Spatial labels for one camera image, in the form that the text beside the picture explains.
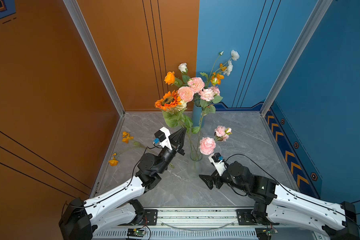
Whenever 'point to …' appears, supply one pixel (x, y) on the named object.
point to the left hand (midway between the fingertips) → (185, 128)
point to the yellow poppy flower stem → (126, 138)
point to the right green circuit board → (265, 233)
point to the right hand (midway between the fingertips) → (204, 170)
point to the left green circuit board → (135, 232)
